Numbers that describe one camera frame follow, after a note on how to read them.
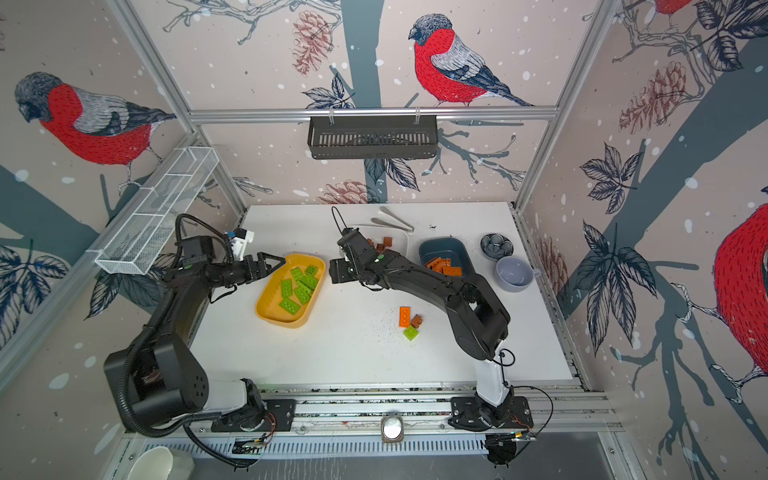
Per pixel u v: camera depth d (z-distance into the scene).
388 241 1.07
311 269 1.00
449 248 1.04
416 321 0.88
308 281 0.98
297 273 1.02
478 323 0.49
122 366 0.40
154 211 0.77
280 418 0.73
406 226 1.15
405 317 0.90
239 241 0.76
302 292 0.95
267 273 0.73
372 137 1.06
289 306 0.93
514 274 0.94
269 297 0.94
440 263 1.01
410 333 0.86
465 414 0.73
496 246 1.06
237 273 0.72
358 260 0.67
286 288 0.97
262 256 0.74
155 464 0.63
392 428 0.63
